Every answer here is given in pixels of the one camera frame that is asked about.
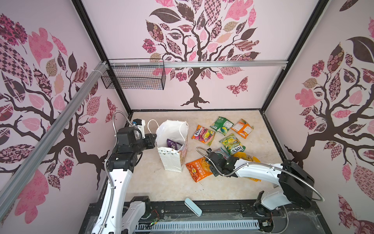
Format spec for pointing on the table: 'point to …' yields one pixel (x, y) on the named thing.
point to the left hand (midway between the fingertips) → (156, 138)
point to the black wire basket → (138, 73)
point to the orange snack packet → (199, 168)
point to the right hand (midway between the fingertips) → (214, 163)
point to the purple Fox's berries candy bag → (173, 144)
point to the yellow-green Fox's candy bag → (232, 144)
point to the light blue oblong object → (195, 209)
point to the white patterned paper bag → (174, 160)
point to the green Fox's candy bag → (222, 125)
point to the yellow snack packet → (243, 156)
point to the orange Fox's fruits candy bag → (243, 128)
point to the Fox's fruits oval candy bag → (203, 135)
